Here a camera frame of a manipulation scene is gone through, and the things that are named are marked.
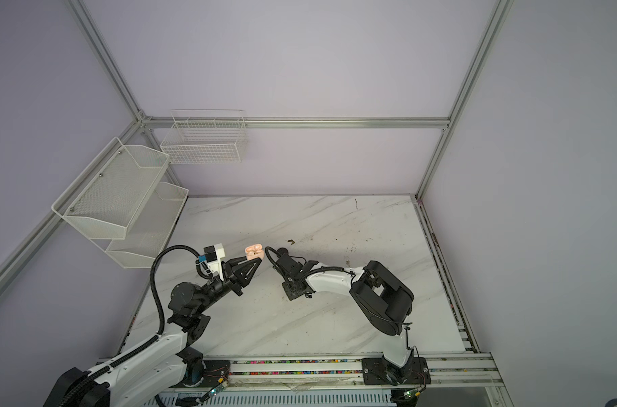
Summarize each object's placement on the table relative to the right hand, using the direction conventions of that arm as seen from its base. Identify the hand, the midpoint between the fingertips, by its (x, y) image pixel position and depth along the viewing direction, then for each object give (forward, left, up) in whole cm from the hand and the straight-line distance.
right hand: (290, 290), depth 91 cm
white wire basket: (+48, +32, +34) cm, 67 cm away
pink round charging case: (-1, +7, +29) cm, 30 cm away
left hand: (-2, +6, +25) cm, 26 cm away
